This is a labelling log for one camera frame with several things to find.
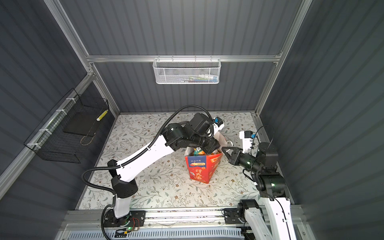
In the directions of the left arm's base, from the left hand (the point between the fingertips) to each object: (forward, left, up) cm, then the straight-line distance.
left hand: (219, 146), depth 65 cm
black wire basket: (+15, +73, -1) cm, 75 cm away
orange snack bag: (+2, +9, -7) cm, 11 cm away
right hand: (-2, -2, 0) cm, 3 cm away
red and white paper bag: (-4, +7, -13) cm, 16 cm away
